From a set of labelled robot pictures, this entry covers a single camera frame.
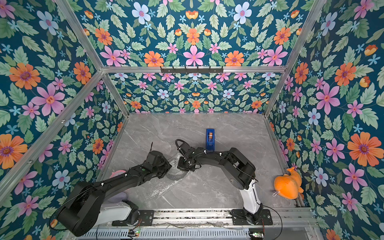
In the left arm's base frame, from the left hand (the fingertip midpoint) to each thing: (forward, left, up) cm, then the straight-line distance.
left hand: (176, 163), depth 88 cm
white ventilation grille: (-33, +9, -5) cm, 35 cm away
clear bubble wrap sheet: (-11, +10, -4) cm, 15 cm away
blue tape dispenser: (+15, -22, 0) cm, 27 cm away
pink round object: (-2, +35, -1) cm, 35 cm away
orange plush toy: (-19, -59, +3) cm, 62 cm away
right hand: (0, -3, -3) cm, 4 cm away
